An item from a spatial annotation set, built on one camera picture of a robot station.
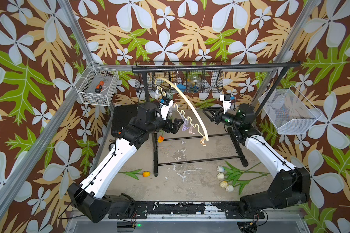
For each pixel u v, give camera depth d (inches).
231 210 29.2
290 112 31.8
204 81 39.8
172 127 23.8
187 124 22.9
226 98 25.7
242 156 35.6
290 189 15.1
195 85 38.0
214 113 26.6
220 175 33.2
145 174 33.5
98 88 31.5
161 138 32.3
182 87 37.5
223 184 31.7
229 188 30.9
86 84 32.3
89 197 14.8
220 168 34.1
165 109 23.1
